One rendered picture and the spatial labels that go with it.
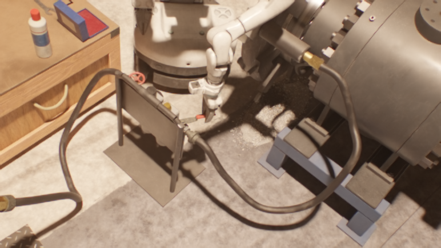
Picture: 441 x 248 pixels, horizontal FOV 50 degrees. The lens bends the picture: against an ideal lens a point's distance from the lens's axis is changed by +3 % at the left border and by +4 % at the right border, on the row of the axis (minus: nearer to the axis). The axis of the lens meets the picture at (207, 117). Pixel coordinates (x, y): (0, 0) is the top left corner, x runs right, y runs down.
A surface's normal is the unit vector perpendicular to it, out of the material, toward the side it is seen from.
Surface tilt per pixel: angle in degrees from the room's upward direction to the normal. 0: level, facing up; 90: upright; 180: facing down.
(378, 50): 46
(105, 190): 0
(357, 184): 0
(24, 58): 0
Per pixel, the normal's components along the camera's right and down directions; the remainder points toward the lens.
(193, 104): 0.13, -0.59
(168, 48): -0.07, 0.13
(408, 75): -0.43, 0.04
